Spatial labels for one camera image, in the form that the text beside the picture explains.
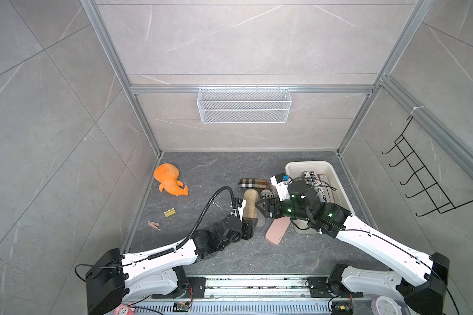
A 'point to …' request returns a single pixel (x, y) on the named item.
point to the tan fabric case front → (250, 204)
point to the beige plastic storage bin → (294, 171)
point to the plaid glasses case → (253, 183)
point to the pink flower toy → (125, 310)
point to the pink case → (277, 230)
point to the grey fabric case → (261, 220)
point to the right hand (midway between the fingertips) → (263, 203)
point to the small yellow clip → (169, 212)
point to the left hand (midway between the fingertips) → (254, 217)
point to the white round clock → (384, 305)
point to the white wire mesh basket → (241, 105)
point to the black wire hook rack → (439, 197)
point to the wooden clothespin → (154, 225)
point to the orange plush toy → (167, 174)
